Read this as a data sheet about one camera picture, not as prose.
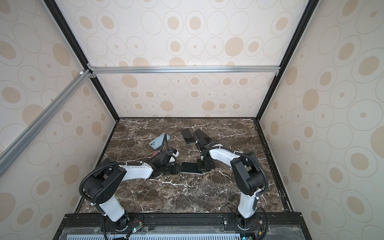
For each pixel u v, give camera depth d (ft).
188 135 3.61
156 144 3.41
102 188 1.51
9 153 1.68
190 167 3.19
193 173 2.94
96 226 2.40
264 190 1.51
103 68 2.95
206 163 2.55
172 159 2.54
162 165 2.44
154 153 3.30
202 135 3.51
